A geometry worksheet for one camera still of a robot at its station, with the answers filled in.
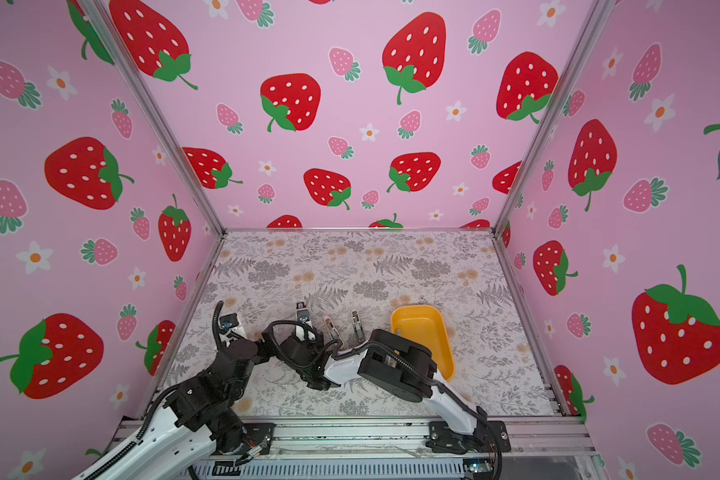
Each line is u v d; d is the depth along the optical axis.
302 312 0.79
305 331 0.78
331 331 0.90
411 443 0.75
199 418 0.53
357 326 0.93
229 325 0.65
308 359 0.70
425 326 0.94
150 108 0.84
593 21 0.70
